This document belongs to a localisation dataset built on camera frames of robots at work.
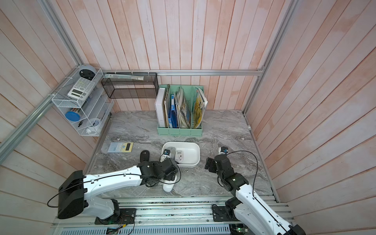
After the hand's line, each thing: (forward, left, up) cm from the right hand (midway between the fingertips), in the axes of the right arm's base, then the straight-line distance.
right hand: (213, 159), depth 84 cm
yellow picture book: (+36, +7, +12) cm, 38 cm away
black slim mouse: (+5, +44, -8) cm, 45 cm away
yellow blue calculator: (+11, +62, -6) cm, 63 cm away
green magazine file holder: (+22, +27, -3) cm, 35 cm away
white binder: (+28, +33, +15) cm, 46 cm away
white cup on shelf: (+12, +70, +16) cm, 73 cm away
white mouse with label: (+5, +21, -6) cm, 22 cm away
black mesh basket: (+49, +62, +14) cm, 80 cm away
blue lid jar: (+12, +76, +24) cm, 81 cm away
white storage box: (+6, +12, -8) cm, 16 cm away
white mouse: (-15, +26, -7) cm, 31 cm away
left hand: (-8, +26, -1) cm, 28 cm away
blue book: (+32, +26, +2) cm, 41 cm away
